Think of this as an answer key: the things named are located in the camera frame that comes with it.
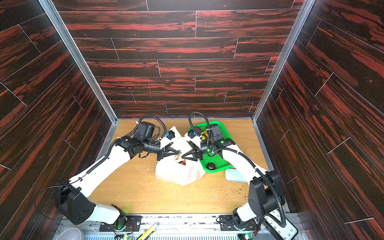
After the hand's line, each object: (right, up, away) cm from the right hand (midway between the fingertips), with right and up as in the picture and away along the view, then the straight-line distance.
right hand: (185, 151), depth 77 cm
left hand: (-3, +1, -4) cm, 5 cm away
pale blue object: (+28, -15, +12) cm, 34 cm away
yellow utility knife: (-19, -39, -8) cm, 44 cm away
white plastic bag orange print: (-4, -9, 0) cm, 10 cm away
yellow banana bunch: (+10, +10, -8) cm, 16 cm away
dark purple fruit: (+15, -10, +11) cm, 21 cm away
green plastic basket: (+20, -8, +19) cm, 29 cm away
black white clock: (+49, -37, -8) cm, 62 cm away
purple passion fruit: (+8, +13, +24) cm, 28 cm away
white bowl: (-52, -36, -11) cm, 64 cm away
